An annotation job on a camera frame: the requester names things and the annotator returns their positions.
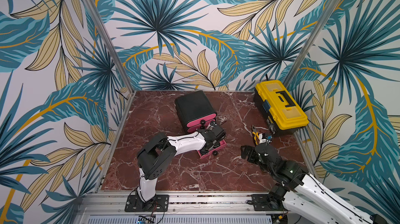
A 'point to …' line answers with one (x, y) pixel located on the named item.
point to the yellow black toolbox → (282, 112)
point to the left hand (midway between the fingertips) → (204, 140)
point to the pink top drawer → (201, 120)
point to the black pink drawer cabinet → (196, 110)
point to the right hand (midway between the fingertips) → (247, 149)
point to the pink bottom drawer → (222, 144)
